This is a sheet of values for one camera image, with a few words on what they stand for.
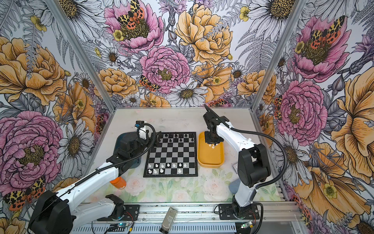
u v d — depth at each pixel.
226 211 0.74
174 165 0.87
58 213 0.39
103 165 0.55
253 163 0.48
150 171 0.85
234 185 0.85
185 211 0.76
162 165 0.87
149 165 0.87
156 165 0.87
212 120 0.65
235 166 0.88
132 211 0.75
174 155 0.92
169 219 0.69
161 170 0.85
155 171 0.85
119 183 0.77
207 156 0.93
